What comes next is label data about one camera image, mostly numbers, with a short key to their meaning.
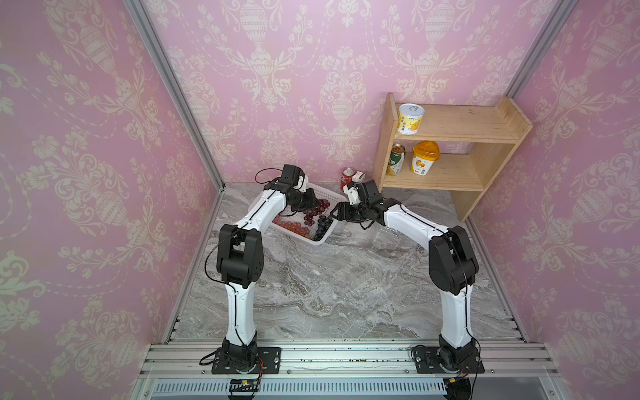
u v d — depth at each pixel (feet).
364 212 2.67
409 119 2.38
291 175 2.55
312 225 3.39
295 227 3.28
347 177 3.66
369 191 2.50
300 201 2.74
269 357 2.44
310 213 3.18
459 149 3.59
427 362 2.39
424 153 2.94
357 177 3.48
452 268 1.74
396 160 2.87
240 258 1.78
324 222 3.33
